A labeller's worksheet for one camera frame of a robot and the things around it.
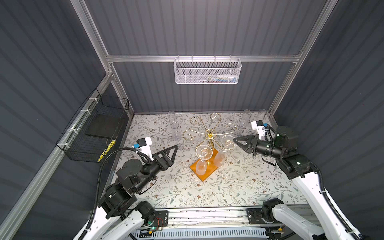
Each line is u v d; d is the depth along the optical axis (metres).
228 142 0.63
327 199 0.41
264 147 0.55
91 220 0.41
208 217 0.75
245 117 1.17
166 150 0.53
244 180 0.87
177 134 1.08
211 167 0.89
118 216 0.44
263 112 0.89
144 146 0.53
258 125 0.62
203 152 0.62
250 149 0.56
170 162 0.52
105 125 0.75
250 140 0.61
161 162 0.52
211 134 0.69
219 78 0.91
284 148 0.49
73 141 0.63
